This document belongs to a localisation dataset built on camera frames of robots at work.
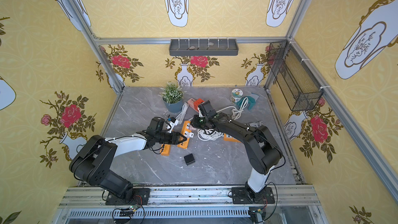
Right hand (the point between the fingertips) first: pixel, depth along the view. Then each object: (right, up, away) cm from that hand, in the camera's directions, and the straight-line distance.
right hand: (187, 125), depth 88 cm
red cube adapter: (+5, +13, +10) cm, 17 cm away
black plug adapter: (+1, -18, -5) cm, 18 cm away
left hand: (-3, -8, 0) cm, 8 cm away
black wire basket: (+56, +20, -13) cm, 61 cm away
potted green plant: (-10, +17, +7) cm, 21 cm away
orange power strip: (-1, -1, 0) cm, 2 cm away
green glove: (+43, +14, +20) cm, 50 cm away
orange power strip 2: (+24, -8, +4) cm, 26 cm away
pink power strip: (+1, +12, +18) cm, 22 cm away
